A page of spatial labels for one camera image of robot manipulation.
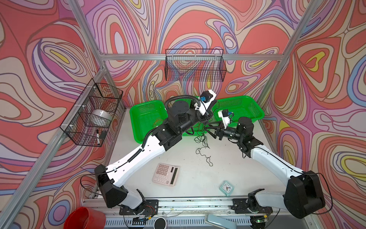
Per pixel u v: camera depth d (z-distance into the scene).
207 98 0.45
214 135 0.69
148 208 0.73
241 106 1.20
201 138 0.77
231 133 0.67
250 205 0.67
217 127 0.67
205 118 0.52
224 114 0.66
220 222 0.68
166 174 0.82
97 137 0.72
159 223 0.65
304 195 0.41
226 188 0.78
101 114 0.73
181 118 0.44
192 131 0.56
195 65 0.96
